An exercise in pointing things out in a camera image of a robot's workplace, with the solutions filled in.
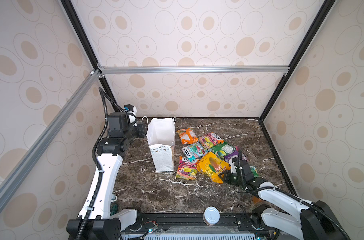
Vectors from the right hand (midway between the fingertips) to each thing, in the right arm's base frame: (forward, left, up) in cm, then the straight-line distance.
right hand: (220, 175), depth 87 cm
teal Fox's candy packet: (+16, +15, +1) cm, 22 cm away
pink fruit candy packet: (+4, +19, 0) cm, 20 cm away
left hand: (+13, +38, +32) cm, 51 cm away
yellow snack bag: (+4, +5, +3) cm, 7 cm away
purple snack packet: (+13, -11, +1) cm, 17 cm away
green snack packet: (+16, -3, +2) cm, 16 cm away
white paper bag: (+22, +36, +6) cm, 43 cm away
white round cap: (-22, +8, +3) cm, 23 cm away
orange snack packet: (+28, +19, +2) cm, 34 cm away
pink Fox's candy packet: (+25, +3, +1) cm, 25 cm away
